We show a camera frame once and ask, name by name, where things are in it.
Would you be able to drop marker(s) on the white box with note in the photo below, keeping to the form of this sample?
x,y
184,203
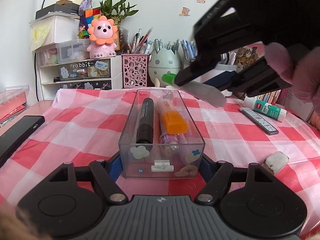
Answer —
x,y
52,30

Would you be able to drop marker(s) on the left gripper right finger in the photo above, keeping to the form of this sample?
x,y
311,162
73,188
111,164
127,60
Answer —
x,y
206,168

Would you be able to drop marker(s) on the white desktop drawer unit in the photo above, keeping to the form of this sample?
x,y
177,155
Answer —
x,y
105,74

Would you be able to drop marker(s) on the orange highlighter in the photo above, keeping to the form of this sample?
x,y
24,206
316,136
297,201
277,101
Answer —
x,y
173,122

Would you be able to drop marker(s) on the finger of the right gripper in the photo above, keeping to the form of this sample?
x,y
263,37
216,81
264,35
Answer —
x,y
259,78
197,72

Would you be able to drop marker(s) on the pink lion toy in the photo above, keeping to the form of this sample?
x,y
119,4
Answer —
x,y
103,33

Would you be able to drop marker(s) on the clear storage drawers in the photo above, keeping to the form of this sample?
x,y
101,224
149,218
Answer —
x,y
74,50

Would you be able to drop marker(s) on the black phone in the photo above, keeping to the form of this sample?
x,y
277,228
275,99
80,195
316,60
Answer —
x,y
12,139

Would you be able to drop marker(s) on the bamboo plant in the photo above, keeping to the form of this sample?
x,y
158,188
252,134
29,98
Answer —
x,y
117,11

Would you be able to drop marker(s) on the green highlighter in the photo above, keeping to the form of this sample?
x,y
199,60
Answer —
x,y
199,90

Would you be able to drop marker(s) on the pink boxed book set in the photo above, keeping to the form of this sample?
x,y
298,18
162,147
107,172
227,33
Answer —
x,y
246,56

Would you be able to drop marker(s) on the green egg pen holder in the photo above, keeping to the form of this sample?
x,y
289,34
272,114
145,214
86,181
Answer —
x,y
163,62

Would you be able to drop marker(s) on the white flower-shaped pen holder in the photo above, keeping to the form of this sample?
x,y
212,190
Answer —
x,y
220,72

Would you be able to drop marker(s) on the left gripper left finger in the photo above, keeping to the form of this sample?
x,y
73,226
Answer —
x,y
115,167

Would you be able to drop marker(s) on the purple cartoon multicolour pen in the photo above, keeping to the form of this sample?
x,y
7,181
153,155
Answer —
x,y
169,144

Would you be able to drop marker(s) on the pink checkered cloth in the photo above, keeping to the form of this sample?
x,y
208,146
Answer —
x,y
85,125

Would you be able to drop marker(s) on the black marker pen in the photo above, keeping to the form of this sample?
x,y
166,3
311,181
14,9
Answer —
x,y
145,126

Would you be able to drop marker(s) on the pink perforated pen holder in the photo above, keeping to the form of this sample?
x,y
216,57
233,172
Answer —
x,y
135,70

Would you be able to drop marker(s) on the person's right hand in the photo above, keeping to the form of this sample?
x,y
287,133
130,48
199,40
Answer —
x,y
303,76

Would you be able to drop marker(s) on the green white glue stick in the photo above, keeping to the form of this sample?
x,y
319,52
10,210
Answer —
x,y
265,108

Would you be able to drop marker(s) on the white eraser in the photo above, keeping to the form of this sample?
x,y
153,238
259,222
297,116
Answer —
x,y
275,162

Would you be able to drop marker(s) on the rubik's cube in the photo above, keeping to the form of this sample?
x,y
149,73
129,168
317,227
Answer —
x,y
92,14

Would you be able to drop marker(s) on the clear plastic organizer box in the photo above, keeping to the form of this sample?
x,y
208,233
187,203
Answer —
x,y
145,160

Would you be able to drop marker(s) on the pencil lead refill case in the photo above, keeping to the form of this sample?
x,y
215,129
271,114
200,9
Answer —
x,y
264,125

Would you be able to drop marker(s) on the black box on top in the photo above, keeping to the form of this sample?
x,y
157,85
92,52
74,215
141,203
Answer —
x,y
65,6

